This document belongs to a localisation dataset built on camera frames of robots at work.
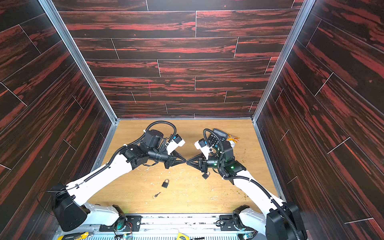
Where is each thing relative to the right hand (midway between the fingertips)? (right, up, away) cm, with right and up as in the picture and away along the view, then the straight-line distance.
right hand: (189, 160), depth 73 cm
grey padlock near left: (-14, -17, +14) cm, 26 cm away
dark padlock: (+10, -13, +18) cm, 24 cm away
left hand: (-2, 0, -3) cm, 4 cm away
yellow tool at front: (-4, -35, -4) cm, 36 cm away
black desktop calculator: (+17, +8, +32) cm, 37 cm away
